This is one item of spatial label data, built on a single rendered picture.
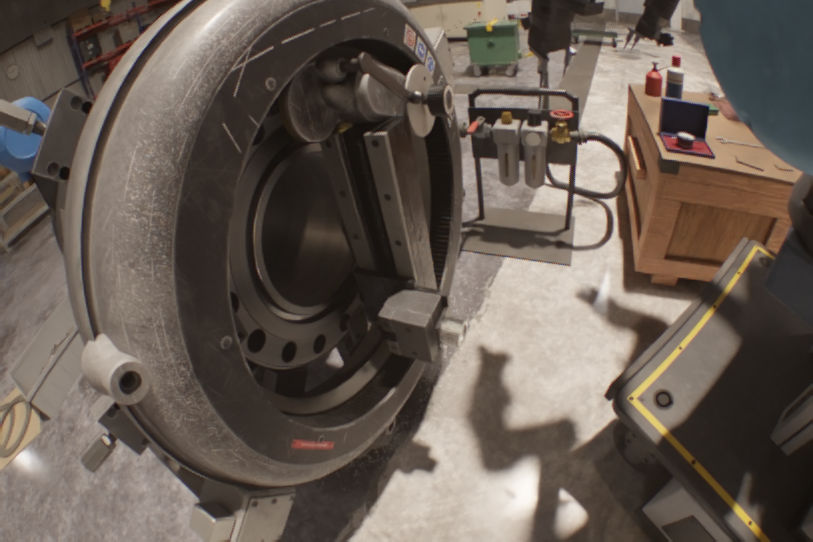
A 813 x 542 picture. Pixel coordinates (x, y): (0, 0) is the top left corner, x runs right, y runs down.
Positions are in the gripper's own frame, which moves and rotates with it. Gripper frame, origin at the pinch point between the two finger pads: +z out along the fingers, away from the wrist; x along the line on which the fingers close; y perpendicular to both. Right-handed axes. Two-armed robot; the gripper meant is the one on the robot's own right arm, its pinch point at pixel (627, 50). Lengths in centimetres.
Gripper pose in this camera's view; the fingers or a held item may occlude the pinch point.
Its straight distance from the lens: 100.0
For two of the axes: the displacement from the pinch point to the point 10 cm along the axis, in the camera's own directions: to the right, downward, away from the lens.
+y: 5.5, 7.2, -4.3
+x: 8.2, -3.7, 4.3
